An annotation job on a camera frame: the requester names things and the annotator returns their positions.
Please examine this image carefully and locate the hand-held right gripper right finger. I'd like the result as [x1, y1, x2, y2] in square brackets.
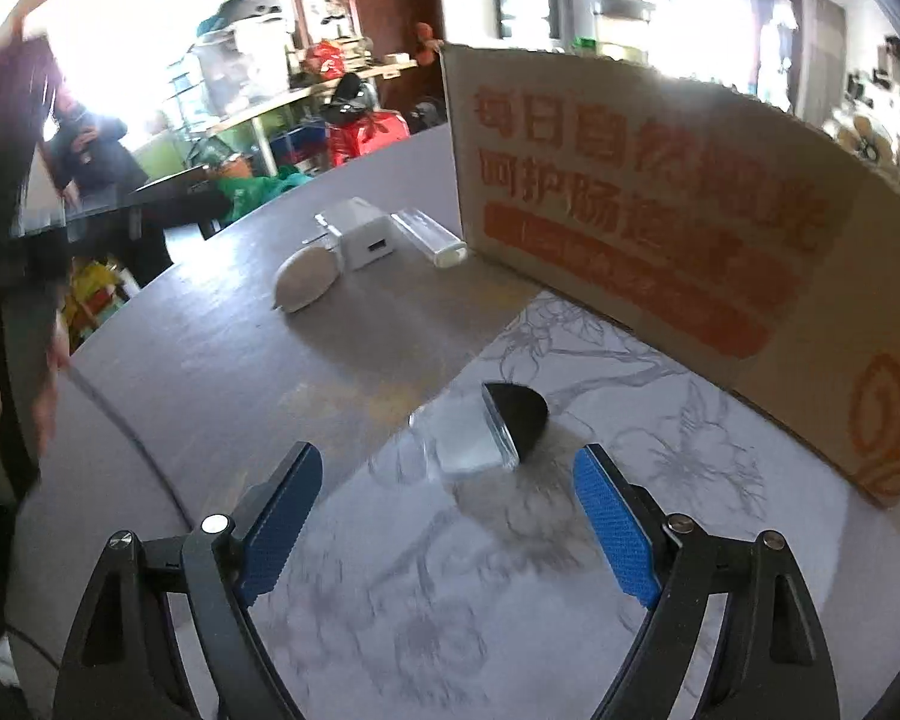
[572, 442, 841, 720]

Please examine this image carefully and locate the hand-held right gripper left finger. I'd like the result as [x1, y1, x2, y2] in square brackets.
[51, 441, 323, 720]

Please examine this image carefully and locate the black dome clear case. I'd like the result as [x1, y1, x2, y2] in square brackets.
[407, 381, 551, 476]

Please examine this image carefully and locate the printed cardboard box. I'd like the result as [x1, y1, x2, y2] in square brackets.
[439, 41, 900, 509]

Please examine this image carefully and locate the grey patterned desktop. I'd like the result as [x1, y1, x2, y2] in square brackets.
[11, 124, 900, 720]

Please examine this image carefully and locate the white oval object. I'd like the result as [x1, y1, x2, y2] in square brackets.
[273, 246, 344, 314]

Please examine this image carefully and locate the yellow plastic bag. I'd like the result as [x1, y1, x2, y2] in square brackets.
[64, 259, 140, 331]

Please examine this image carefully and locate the white charger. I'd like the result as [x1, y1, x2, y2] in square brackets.
[315, 196, 398, 272]

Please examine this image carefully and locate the clear plastic stick box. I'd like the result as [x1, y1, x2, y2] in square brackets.
[391, 208, 470, 270]

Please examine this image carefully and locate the green plastic bag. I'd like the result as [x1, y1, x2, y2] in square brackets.
[216, 167, 314, 224]

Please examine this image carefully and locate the dark wooden side table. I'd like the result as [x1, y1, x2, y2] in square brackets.
[126, 163, 231, 241]

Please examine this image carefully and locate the red bag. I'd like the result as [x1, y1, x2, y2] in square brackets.
[328, 109, 411, 167]

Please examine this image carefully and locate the wooden workbench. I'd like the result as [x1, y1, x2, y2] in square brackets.
[187, 60, 421, 166]

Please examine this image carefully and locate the black bag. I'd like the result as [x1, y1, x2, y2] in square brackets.
[322, 73, 380, 126]

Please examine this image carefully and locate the clear plastic storage box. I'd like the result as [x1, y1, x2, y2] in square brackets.
[187, 15, 293, 121]

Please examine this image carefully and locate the clear water tank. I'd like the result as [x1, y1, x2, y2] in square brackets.
[596, 0, 655, 65]

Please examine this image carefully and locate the orange toy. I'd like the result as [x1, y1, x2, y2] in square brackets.
[412, 21, 445, 65]

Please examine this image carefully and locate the white air conditioner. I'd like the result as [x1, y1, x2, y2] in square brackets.
[566, 0, 606, 53]

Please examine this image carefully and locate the black television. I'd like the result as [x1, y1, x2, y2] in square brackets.
[493, 0, 565, 42]

